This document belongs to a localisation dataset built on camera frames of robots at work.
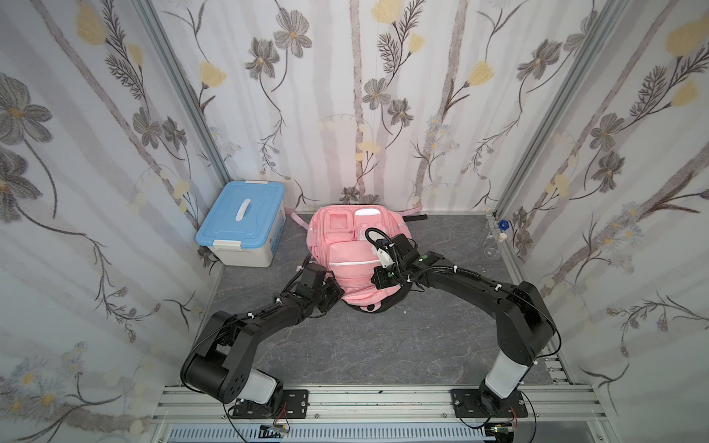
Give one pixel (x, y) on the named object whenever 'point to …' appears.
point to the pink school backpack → (341, 238)
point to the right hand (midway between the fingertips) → (375, 274)
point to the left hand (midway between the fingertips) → (350, 287)
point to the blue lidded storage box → (247, 224)
